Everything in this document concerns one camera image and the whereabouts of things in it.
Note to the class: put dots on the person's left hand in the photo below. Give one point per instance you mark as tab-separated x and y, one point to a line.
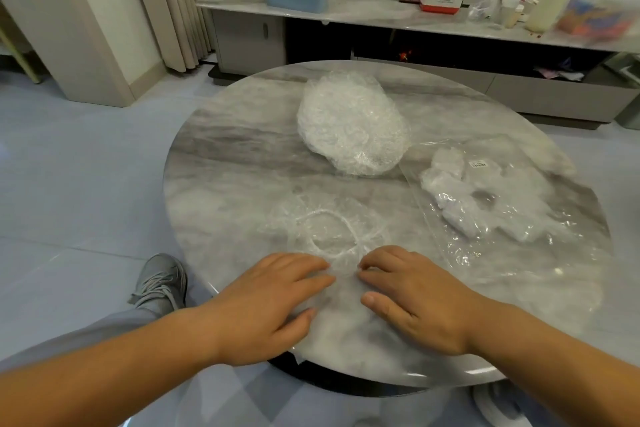
255	312

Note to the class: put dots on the person's right hand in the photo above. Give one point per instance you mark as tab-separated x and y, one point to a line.
430	302

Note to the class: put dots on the clear plastic cap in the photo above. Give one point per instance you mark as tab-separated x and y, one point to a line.
300	221

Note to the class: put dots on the clear bag of caps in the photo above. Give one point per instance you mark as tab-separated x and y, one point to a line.
490	197

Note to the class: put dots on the clear plastic bag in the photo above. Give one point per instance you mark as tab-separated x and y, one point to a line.
590	247

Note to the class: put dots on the pile of clear plastic caps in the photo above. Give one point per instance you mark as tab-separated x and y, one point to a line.
352	123

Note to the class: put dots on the person's left forearm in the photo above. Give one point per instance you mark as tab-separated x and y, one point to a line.
100	382

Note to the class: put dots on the person's right forearm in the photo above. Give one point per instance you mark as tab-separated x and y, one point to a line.
570	377

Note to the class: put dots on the grey sneaker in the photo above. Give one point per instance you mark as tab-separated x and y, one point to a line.
160	282
498	407

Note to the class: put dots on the black table base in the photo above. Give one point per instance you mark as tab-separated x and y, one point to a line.
340	382

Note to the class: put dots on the long grey low cabinet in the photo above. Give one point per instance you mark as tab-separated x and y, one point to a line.
250	41

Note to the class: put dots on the small white cup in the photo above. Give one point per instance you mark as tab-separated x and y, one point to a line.
511	16

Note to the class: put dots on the crumpled clear wrapper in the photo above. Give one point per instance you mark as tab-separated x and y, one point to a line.
485	3

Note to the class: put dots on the cream paper roll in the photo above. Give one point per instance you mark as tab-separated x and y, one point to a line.
552	3

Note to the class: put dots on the clear container colourful contents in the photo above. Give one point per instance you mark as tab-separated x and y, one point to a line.
600	13

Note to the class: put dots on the light wooden chair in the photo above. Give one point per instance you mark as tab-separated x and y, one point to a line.
15	46

